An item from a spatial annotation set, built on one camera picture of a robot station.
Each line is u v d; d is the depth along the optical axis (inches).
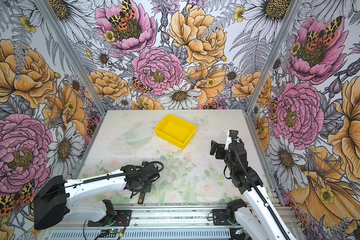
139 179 23.4
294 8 28.3
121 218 28.8
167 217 29.9
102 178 20.0
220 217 29.2
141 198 30.6
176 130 41.7
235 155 18.7
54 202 16.0
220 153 26.2
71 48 34.2
